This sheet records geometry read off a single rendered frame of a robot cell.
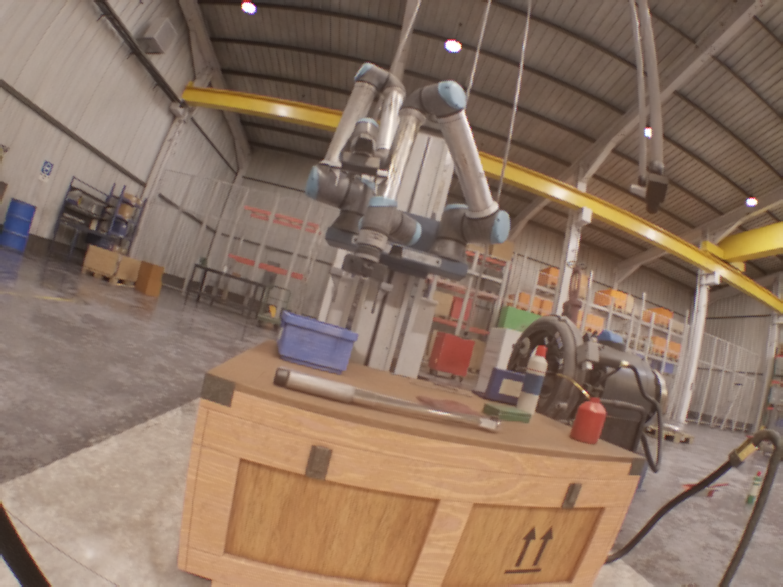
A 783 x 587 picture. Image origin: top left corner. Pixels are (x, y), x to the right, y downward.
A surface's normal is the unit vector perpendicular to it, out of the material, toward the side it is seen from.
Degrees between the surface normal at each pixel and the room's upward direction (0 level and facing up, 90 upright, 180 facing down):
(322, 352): 90
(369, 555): 90
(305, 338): 90
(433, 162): 90
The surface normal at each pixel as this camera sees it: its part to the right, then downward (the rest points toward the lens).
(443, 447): 0.18, -0.05
